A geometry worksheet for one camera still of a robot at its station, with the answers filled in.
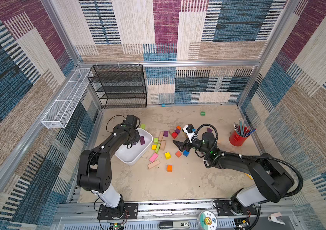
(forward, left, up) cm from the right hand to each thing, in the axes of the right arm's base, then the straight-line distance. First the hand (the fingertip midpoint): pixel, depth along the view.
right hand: (180, 136), depth 85 cm
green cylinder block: (+30, -21, -14) cm, 39 cm away
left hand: (+3, +28, -7) cm, 29 cm away
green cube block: (+4, +15, -11) cm, 19 cm away
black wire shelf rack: (+42, +42, +6) cm, 60 cm away
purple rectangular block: (+5, +25, -12) cm, 28 cm away
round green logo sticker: (-41, -10, -6) cm, 42 cm away
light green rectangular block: (+18, +25, -13) cm, 34 cm away
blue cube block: (-4, -5, -15) cm, 16 cm away
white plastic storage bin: (-5, +27, -11) cm, 29 cm away
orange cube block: (-14, +7, -14) cm, 21 cm away
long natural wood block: (-11, +16, -14) cm, 24 cm away
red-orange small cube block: (-4, 0, -14) cm, 15 cm away
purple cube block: (+11, +9, -13) cm, 19 cm away
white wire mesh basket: (+22, +61, +19) cm, 67 cm away
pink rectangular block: (-7, +16, -14) cm, 22 cm away
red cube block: (+10, +3, -13) cm, 17 cm away
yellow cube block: (-6, +7, -13) cm, 16 cm away
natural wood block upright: (+3, +10, -13) cm, 17 cm away
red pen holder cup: (+3, -37, -5) cm, 38 cm away
